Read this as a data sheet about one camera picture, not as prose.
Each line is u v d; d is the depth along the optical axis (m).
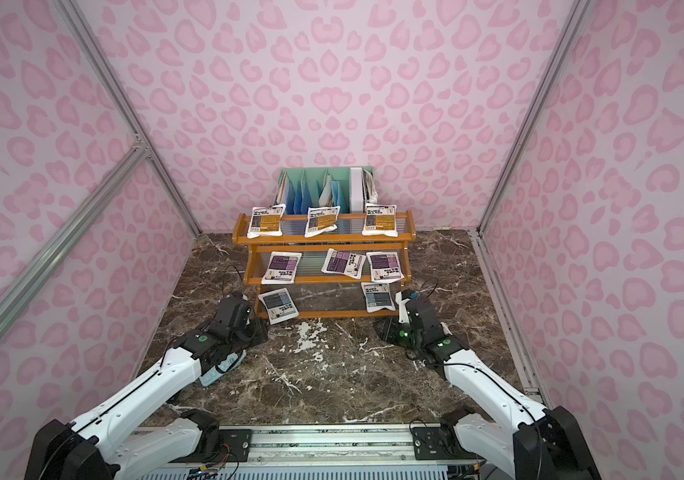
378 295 0.98
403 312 0.75
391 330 0.73
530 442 0.41
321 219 0.81
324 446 0.75
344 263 0.90
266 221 0.80
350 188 0.98
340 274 0.88
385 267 0.88
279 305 0.95
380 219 0.82
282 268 0.90
